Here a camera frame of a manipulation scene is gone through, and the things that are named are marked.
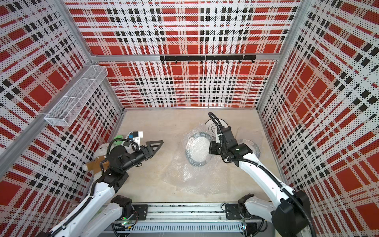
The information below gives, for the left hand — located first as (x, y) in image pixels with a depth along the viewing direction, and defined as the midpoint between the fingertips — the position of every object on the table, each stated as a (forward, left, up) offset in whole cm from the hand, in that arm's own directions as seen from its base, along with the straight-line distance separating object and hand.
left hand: (164, 144), depth 72 cm
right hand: (+3, -25, -7) cm, 26 cm away
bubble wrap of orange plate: (-8, -26, -24) cm, 37 cm away
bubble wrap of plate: (+14, -15, -6) cm, 22 cm away
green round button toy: (+13, +36, -19) cm, 43 cm away
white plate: (+28, -26, -23) cm, 45 cm away
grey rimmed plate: (+3, -16, -12) cm, 20 cm away
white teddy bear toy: (+3, +42, -15) cm, 44 cm away
